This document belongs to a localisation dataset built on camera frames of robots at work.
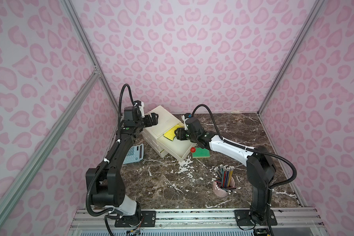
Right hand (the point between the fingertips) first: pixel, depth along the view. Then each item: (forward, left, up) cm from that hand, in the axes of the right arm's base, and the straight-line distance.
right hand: (178, 131), depth 88 cm
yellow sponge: (-3, +5, +1) cm, 5 cm away
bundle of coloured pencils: (-24, -24, -5) cm, 34 cm away
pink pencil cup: (-32, -22, -7) cm, 40 cm away
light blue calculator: (-8, +29, -14) cm, 33 cm away
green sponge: (-6, -13, -15) cm, 20 cm away
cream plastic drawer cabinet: (-7, +13, +4) cm, 16 cm away
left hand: (+5, +15, +8) cm, 18 cm away
